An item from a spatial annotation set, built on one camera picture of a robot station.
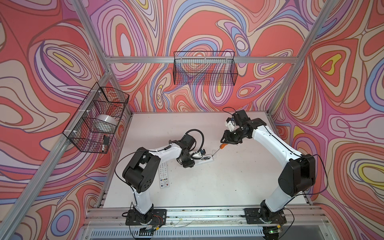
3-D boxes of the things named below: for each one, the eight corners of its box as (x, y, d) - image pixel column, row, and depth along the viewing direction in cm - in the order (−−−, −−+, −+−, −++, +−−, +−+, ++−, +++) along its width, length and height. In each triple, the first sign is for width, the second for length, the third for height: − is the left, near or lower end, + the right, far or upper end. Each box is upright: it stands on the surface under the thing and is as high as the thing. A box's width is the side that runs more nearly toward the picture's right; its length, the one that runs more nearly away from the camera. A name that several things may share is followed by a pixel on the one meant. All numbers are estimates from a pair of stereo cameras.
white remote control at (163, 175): (161, 189, 85) (160, 187, 82) (159, 165, 94) (158, 163, 92) (169, 187, 85) (169, 185, 83) (166, 163, 95) (166, 161, 92)
